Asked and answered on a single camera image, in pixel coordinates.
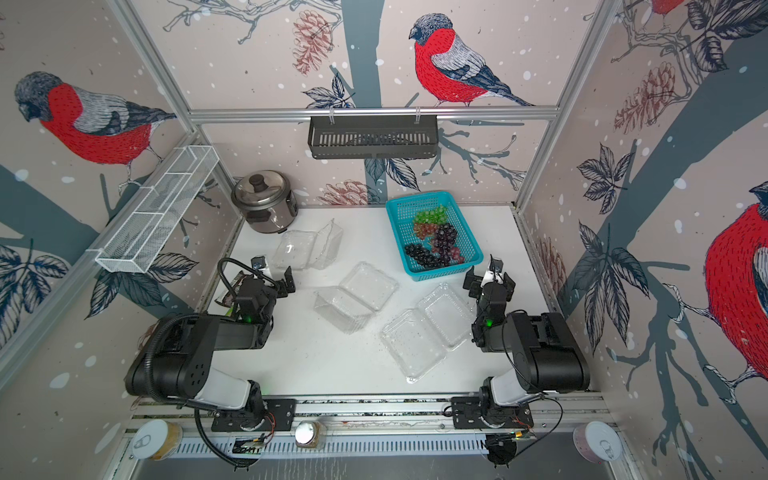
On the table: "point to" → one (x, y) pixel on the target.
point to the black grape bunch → (424, 256)
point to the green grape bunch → (436, 216)
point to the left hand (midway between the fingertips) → (278, 263)
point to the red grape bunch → (425, 229)
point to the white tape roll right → (598, 442)
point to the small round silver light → (310, 434)
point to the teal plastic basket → (402, 211)
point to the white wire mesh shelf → (149, 227)
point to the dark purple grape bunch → (444, 246)
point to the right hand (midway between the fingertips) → (490, 267)
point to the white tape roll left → (156, 439)
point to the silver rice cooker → (267, 201)
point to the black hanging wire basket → (373, 137)
